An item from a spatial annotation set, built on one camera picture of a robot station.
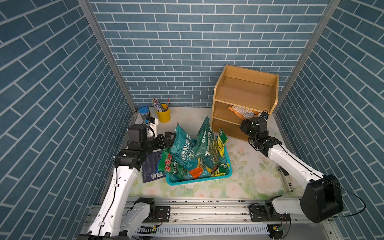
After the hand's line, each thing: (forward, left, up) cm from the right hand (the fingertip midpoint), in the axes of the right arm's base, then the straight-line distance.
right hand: (246, 123), depth 85 cm
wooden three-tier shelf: (+19, +3, +11) cm, 22 cm away
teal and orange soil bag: (-20, +34, 0) cm, 39 cm away
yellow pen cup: (+15, +55, -15) cm, 59 cm away
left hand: (-17, +39, +6) cm, 43 cm away
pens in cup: (+13, +57, -3) cm, 58 cm away
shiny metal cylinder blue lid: (+5, +63, -2) cm, 63 cm away
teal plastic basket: (-32, +39, -12) cm, 52 cm away
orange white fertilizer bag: (+10, 0, -2) cm, 10 cm away
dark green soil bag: (-21, +23, +4) cm, 31 cm away
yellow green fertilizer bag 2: (-25, +13, -10) cm, 30 cm away
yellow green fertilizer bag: (-9, +14, -6) cm, 18 cm away
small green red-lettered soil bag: (-27, +41, -3) cm, 50 cm away
